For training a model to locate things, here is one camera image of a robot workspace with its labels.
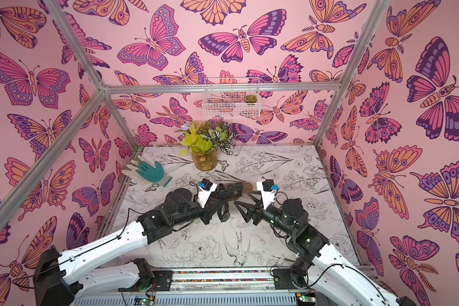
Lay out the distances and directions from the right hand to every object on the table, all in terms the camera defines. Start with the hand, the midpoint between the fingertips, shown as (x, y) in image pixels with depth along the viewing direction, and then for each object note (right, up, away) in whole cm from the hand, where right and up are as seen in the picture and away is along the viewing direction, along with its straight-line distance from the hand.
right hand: (243, 196), depth 66 cm
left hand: (-7, -3, +5) cm, 9 cm away
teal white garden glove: (-55, +8, +42) cm, 70 cm away
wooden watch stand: (+3, 0, +26) cm, 26 cm away
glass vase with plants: (-19, +23, +32) cm, 44 cm away
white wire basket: (-4, +44, +30) cm, 53 cm away
